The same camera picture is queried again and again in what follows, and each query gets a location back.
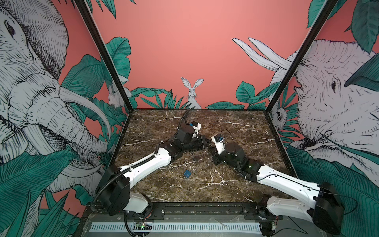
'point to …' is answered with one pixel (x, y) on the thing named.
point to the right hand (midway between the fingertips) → (208, 147)
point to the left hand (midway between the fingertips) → (213, 140)
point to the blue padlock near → (187, 173)
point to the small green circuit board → (142, 224)
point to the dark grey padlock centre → (196, 158)
